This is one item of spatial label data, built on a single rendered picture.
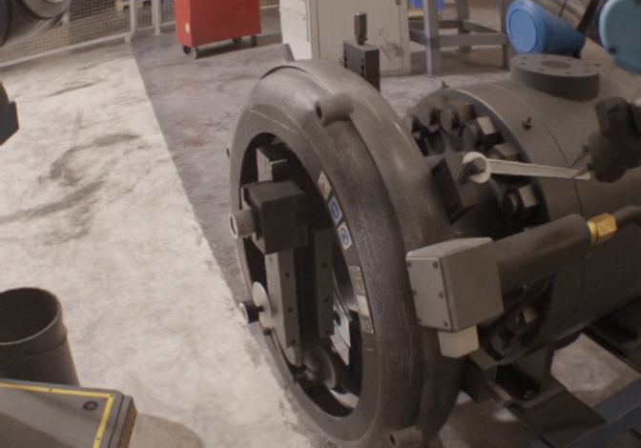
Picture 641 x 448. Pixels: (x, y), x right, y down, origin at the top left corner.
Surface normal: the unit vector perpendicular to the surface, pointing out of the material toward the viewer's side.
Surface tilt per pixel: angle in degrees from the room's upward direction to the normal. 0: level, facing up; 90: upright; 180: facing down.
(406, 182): 46
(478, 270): 67
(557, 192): 55
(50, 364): 93
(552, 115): 25
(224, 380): 0
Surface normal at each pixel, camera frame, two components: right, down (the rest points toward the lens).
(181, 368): -0.05, -0.92
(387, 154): 0.22, -0.50
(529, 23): -0.90, 0.22
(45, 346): 0.81, 0.23
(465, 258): 0.38, -0.06
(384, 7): 0.33, 0.34
